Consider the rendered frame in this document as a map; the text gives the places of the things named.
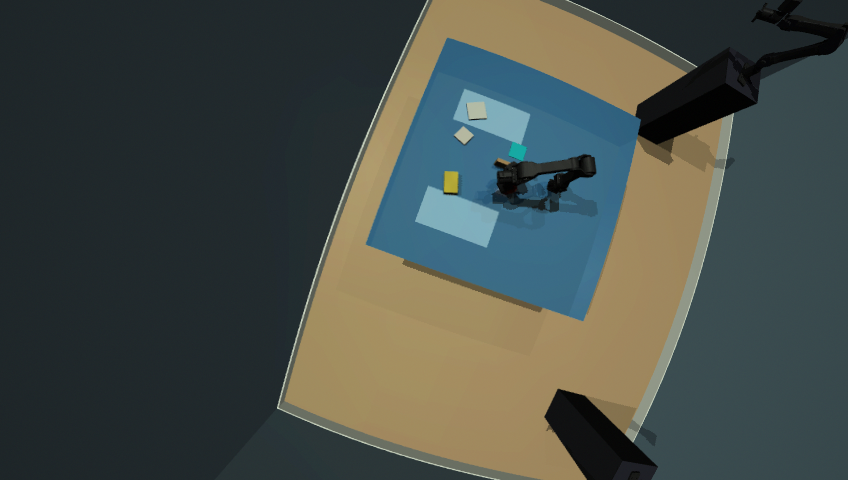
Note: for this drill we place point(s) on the yellow rectangular block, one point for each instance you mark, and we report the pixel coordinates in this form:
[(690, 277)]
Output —
[(450, 182)]

